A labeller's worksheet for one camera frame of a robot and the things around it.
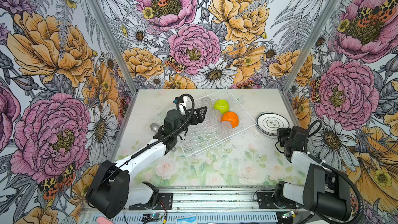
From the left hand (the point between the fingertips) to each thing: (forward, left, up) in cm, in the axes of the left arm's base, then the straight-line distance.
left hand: (201, 112), depth 80 cm
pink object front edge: (-42, +45, -23) cm, 65 cm away
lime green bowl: (+18, -14, -16) cm, 28 cm away
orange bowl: (+9, -20, -18) cm, 28 cm away
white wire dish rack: (-2, +1, -22) cm, 23 cm away
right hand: (-2, -43, -15) cm, 46 cm away
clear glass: (+19, -3, -13) cm, 23 cm away
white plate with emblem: (+5, -41, -17) cm, 44 cm away
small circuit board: (-41, +26, -26) cm, 55 cm away
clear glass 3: (-2, -14, -13) cm, 19 cm away
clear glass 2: (+6, -8, -13) cm, 17 cm away
